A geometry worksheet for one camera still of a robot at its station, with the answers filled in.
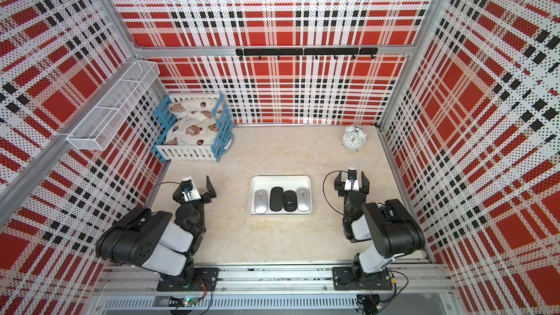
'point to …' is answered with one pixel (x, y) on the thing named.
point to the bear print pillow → (188, 108)
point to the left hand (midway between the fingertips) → (200, 178)
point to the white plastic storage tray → (286, 181)
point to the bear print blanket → (192, 130)
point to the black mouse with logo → (289, 200)
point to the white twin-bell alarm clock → (354, 138)
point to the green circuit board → (190, 302)
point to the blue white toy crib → (214, 153)
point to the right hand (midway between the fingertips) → (354, 170)
